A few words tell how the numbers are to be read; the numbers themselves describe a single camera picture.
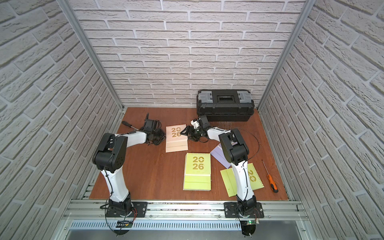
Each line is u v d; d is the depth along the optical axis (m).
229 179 0.84
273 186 0.80
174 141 1.00
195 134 0.92
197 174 0.83
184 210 0.76
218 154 0.94
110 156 0.52
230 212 0.74
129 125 1.07
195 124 0.97
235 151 0.59
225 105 0.99
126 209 0.66
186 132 0.91
